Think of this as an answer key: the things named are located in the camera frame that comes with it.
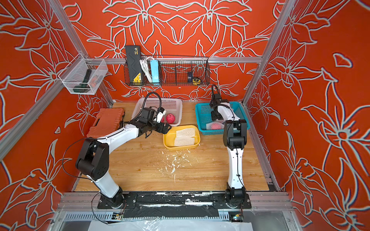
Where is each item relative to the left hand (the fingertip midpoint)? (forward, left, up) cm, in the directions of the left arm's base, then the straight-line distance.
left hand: (166, 123), depth 91 cm
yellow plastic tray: (-6, -2, -9) cm, 11 cm away
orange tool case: (+6, +45, -7) cm, 46 cm away
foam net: (-3, -15, -5) cm, 16 cm away
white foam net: (-9, -12, -6) cm, 16 cm away
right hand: (+14, -36, -7) cm, 40 cm away
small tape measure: (+24, -18, +16) cm, 35 cm away
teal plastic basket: (+12, -25, -4) cm, 28 cm away
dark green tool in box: (+7, +46, +22) cm, 52 cm away
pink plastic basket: (+22, -2, -6) cm, 23 cm away
